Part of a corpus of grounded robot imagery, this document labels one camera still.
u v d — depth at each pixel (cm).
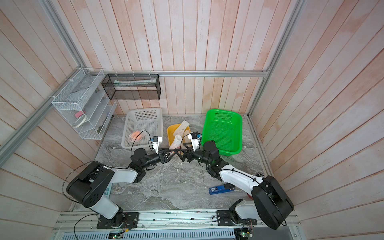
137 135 98
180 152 73
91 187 46
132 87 106
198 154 70
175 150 74
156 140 76
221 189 83
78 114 82
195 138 69
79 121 82
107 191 50
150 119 114
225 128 111
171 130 106
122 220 72
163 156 73
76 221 76
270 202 41
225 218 72
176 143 75
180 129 103
